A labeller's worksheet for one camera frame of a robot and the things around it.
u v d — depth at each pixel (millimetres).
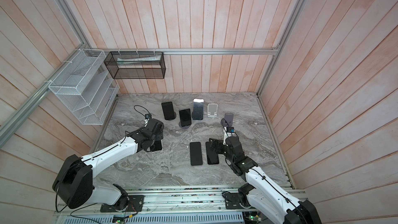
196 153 909
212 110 1071
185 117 932
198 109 1021
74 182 413
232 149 604
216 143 746
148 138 687
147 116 761
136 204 731
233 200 732
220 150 735
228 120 1019
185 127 993
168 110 979
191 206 731
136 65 1042
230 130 716
